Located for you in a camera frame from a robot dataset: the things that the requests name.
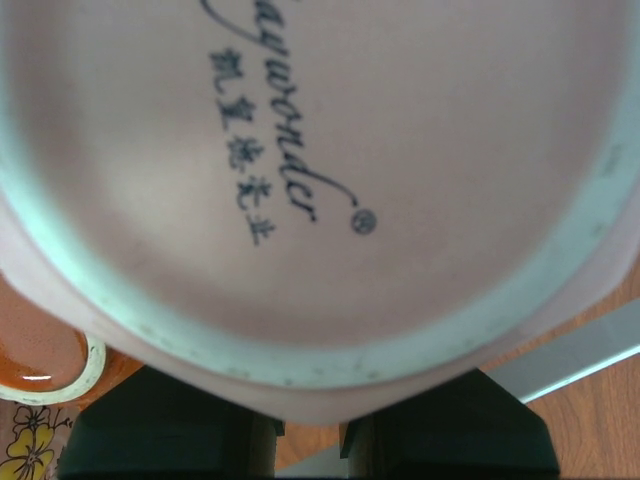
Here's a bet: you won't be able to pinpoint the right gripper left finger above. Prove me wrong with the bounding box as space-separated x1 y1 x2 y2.
58 367 285 479

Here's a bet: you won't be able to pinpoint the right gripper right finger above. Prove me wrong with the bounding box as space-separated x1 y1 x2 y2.
340 370 559 479

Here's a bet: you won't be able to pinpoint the white mug brown dots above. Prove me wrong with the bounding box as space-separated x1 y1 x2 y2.
0 400 80 480

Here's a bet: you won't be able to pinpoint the brown black mug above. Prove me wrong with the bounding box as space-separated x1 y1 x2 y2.
1 280 142 410

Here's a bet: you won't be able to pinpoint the white mug pink handle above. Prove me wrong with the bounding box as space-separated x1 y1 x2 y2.
1 1 639 424

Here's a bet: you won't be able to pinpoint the white wire dish rack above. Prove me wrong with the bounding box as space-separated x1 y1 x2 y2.
276 301 639 479

